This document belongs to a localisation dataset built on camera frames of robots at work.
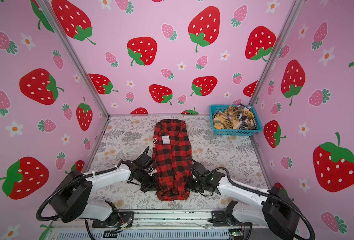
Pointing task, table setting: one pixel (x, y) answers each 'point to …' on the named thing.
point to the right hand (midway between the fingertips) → (182, 188)
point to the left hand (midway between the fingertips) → (162, 189)
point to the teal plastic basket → (214, 109)
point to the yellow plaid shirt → (238, 117)
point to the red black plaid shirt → (172, 156)
